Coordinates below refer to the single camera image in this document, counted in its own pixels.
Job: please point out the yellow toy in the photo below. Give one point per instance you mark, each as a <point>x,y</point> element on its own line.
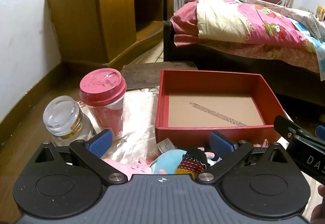
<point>321,13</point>

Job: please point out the silver patterned tablecloth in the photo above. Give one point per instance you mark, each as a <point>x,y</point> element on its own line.
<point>142,117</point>

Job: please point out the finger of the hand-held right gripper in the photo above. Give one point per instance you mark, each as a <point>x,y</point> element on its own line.
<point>282,124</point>
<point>321,132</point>

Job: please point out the pink lidded plastic cup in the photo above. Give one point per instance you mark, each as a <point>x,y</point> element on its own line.
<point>101,87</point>

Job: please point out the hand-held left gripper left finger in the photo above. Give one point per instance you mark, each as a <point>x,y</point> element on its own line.
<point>100,141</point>

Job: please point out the pink pig plush teal dress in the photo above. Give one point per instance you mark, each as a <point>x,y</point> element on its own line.
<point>165,163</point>

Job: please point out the pink cartoon printed quilt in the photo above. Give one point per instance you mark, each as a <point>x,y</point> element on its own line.
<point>228,18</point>

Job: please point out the wooden cabinet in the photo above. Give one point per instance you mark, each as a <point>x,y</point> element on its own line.
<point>76,23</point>

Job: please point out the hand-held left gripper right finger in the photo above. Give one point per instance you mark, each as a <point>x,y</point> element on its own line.
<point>221,141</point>

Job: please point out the light printed blanket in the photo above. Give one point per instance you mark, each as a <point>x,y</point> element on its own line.
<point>304,18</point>

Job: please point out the red cardboard box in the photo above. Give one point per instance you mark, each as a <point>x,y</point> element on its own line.
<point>203,82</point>

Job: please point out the clear glass jar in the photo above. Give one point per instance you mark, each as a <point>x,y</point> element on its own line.
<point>61,115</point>

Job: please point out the dark pink bed sheet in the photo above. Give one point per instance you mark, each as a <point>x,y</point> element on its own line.
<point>185,21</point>

